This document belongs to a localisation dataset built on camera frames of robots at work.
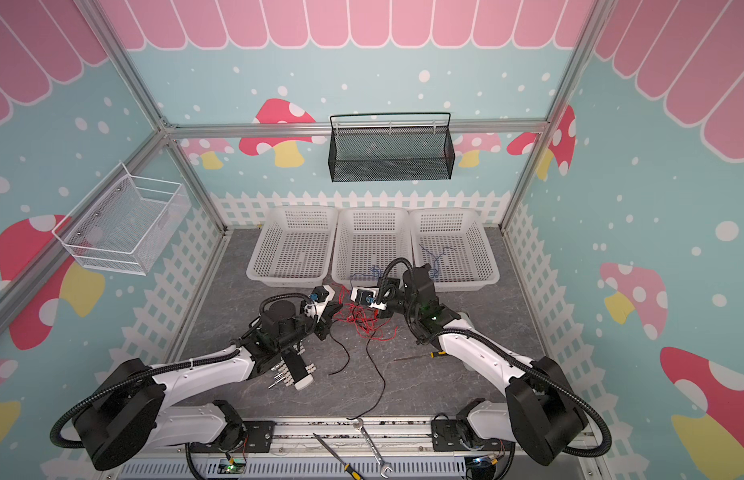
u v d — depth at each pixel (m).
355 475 0.69
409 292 0.59
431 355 0.87
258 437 0.75
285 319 0.63
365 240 1.16
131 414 0.42
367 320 0.95
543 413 0.41
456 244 1.15
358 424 0.77
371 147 0.99
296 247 1.13
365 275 1.06
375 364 0.87
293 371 0.84
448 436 0.74
